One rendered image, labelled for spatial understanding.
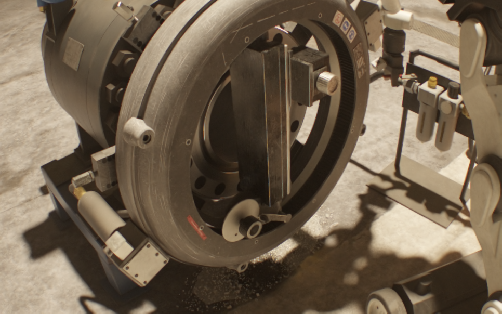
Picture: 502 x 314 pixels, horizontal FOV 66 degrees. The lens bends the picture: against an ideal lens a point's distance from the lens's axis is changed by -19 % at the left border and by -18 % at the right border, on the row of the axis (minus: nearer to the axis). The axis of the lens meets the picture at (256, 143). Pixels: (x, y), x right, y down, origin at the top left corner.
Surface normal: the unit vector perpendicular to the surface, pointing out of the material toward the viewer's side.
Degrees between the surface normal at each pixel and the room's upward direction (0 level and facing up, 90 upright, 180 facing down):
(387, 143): 0
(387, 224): 0
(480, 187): 90
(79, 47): 62
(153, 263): 90
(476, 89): 108
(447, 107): 90
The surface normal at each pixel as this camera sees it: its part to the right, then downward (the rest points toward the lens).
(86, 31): -0.55, -0.27
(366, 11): -0.29, -0.62
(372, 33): 0.69, 0.38
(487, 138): -0.97, 0.15
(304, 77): -0.72, 0.42
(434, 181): -0.02, -0.84
